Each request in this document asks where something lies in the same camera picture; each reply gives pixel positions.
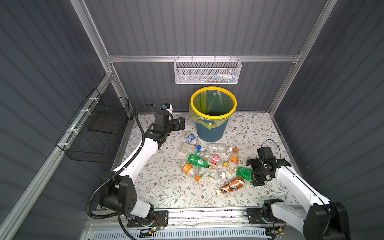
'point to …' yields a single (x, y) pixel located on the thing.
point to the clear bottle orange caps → (189, 169)
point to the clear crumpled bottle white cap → (219, 148)
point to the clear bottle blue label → (192, 140)
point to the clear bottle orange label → (233, 166)
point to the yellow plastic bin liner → (212, 102)
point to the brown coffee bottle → (234, 185)
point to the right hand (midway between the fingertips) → (248, 170)
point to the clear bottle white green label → (214, 173)
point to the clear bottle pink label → (219, 160)
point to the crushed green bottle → (244, 173)
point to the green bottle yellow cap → (196, 160)
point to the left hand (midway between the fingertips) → (177, 119)
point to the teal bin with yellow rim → (218, 133)
